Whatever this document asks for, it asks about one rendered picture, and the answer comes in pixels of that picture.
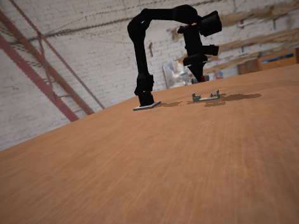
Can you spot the white cylindrical battery with red band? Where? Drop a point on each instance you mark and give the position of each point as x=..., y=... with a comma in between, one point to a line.
x=203, y=79

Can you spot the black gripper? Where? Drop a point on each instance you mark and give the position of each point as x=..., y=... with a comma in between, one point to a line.
x=195, y=59

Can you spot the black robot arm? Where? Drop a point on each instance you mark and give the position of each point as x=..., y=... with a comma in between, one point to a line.
x=206, y=25

